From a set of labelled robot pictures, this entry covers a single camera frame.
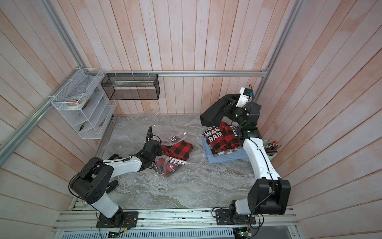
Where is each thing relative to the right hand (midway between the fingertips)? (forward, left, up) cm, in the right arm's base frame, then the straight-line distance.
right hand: (223, 96), depth 74 cm
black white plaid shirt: (-11, -4, -37) cm, 39 cm away
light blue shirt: (-12, -15, -38) cm, 42 cm away
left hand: (-9, +38, -34) cm, 52 cm away
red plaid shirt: (-10, +23, -36) cm, 44 cm away
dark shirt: (-7, +5, -8) cm, 11 cm away
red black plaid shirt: (-2, -5, -32) cm, 32 cm away
